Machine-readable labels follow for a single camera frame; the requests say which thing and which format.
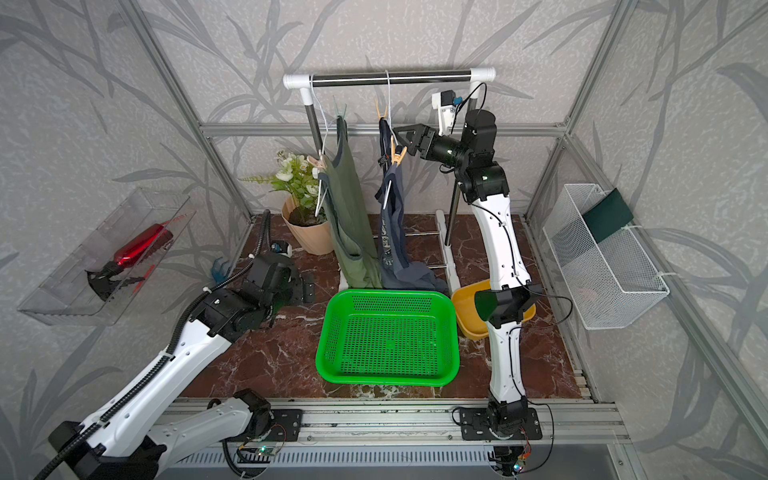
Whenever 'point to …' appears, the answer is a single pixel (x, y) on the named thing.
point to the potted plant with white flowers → (311, 233)
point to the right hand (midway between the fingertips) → (398, 133)
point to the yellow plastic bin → (470, 323)
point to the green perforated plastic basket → (389, 337)
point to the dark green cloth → (607, 215)
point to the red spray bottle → (145, 245)
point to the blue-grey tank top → (397, 270)
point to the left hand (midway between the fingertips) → (300, 281)
